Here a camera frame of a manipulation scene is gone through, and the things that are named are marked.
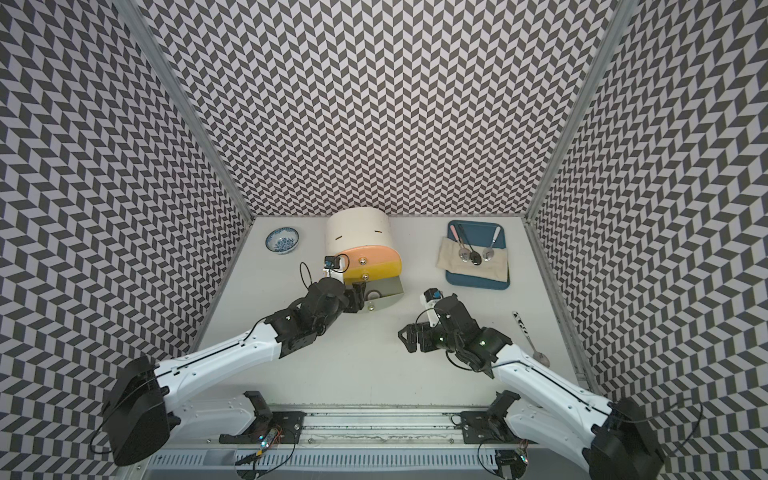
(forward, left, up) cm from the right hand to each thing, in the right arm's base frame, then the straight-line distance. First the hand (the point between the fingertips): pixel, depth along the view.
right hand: (415, 338), depth 79 cm
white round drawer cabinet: (+29, +19, +12) cm, 37 cm away
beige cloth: (+28, -29, -8) cm, 41 cm away
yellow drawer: (+21, +7, +2) cm, 22 cm away
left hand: (+11, +16, +8) cm, 21 cm away
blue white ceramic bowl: (+40, +48, -6) cm, 63 cm away
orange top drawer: (+18, +12, +13) cm, 25 cm away
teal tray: (+46, -27, -10) cm, 54 cm away
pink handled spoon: (+34, -19, -8) cm, 39 cm away
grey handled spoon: (+33, -28, -7) cm, 44 cm away
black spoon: (+33, -23, -9) cm, 41 cm away
